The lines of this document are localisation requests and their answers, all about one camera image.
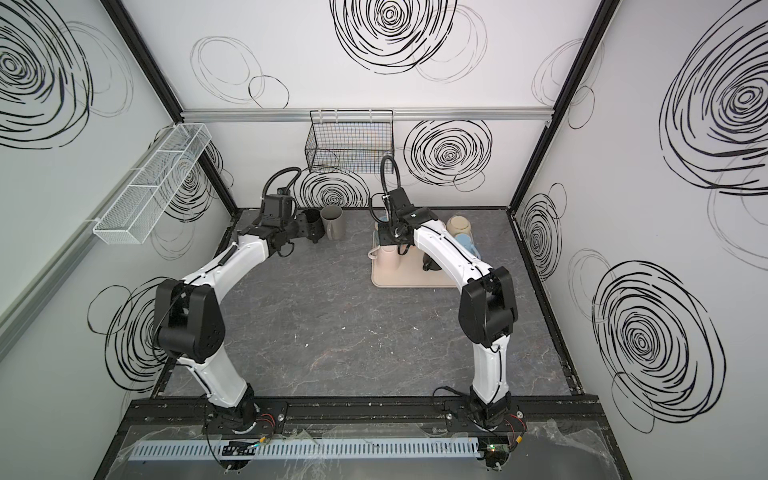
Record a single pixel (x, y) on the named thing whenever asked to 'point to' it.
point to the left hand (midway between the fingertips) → (303, 219)
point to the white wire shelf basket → (146, 198)
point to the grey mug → (334, 222)
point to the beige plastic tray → (410, 273)
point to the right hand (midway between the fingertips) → (383, 234)
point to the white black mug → (429, 264)
